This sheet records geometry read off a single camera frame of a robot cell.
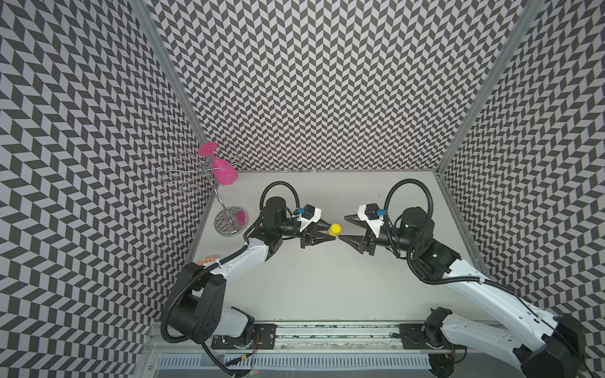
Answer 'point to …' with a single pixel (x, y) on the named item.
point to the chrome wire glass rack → (194, 172)
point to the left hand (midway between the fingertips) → (333, 234)
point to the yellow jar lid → (335, 229)
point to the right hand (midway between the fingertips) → (344, 230)
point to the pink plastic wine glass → (224, 173)
